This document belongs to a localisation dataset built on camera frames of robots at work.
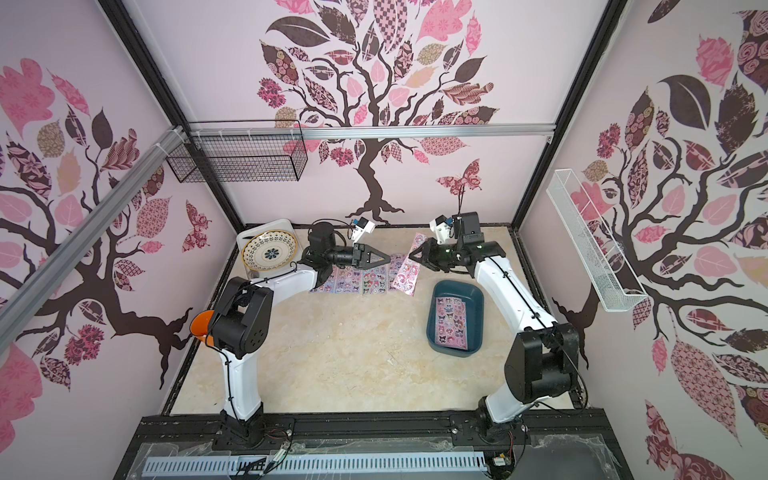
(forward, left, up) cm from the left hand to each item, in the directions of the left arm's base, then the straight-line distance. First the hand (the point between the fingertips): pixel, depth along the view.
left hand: (386, 262), depth 81 cm
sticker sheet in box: (-11, -20, -21) cm, 31 cm away
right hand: (0, -7, +1) cm, 7 cm away
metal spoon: (+13, +49, -22) cm, 56 cm away
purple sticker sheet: (-1, -2, +1) cm, 3 cm away
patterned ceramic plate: (+24, +46, -22) cm, 56 cm away
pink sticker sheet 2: (+9, +14, -21) cm, 27 cm away
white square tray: (+38, +45, -22) cm, 63 cm away
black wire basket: (+68, +63, -5) cm, 92 cm away
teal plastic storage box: (-1, -28, -17) cm, 33 cm away
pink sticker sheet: (-5, -5, -2) cm, 8 cm away
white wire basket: (-3, -51, +11) cm, 53 cm away
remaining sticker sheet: (+9, +4, -21) cm, 23 cm away
